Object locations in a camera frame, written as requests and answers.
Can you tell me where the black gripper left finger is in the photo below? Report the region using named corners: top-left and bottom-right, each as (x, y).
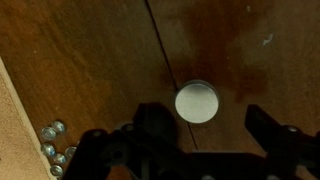
top-left (63, 101), bottom-right (193, 180)

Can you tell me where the tan table mat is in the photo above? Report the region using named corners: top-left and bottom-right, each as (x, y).
top-left (0, 56), bottom-right (56, 180)

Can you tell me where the clear glass bead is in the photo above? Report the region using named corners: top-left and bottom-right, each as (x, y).
top-left (53, 152), bottom-right (68, 166)
top-left (64, 145), bottom-right (79, 160)
top-left (51, 120), bottom-right (67, 134)
top-left (40, 126), bottom-right (58, 141)
top-left (49, 164), bottom-right (65, 177)
top-left (40, 143), bottom-right (57, 158)

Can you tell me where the round silver jar lid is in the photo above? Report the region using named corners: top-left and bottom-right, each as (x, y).
top-left (174, 79), bottom-right (221, 125)

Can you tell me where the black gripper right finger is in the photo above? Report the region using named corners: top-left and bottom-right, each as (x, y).
top-left (244, 103), bottom-right (320, 180)

